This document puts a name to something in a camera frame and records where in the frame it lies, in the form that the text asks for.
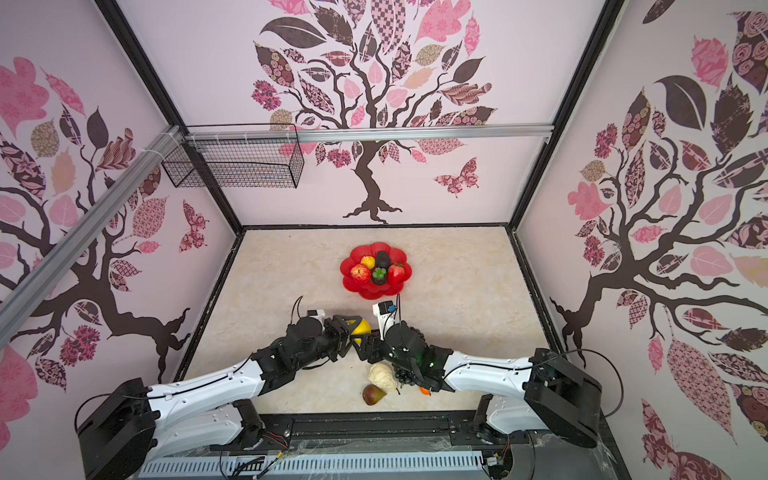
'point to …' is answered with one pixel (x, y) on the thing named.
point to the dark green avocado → (382, 260)
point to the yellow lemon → (364, 328)
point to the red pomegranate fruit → (360, 272)
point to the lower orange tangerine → (424, 391)
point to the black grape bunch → (405, 376)
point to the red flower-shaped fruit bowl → (367, 289)
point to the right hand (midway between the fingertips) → (356, 334)
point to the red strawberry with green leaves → (395, 273)
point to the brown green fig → (371, 394)
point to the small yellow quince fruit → (369, 261)
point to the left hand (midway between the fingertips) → (364, 331)
